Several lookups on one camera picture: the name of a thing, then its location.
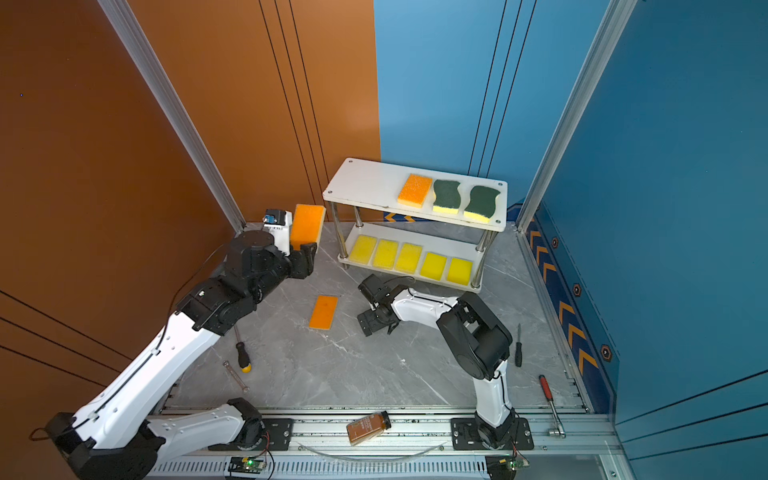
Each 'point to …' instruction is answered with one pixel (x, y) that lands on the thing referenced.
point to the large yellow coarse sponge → (409, 258)
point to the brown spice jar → (368, 428)
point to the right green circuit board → (504, 467)
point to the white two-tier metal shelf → (422, 223)
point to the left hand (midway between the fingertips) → (305, 241)
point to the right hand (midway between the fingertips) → (375, 321)
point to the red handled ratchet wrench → (546, 388)
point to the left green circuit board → (246, 465)
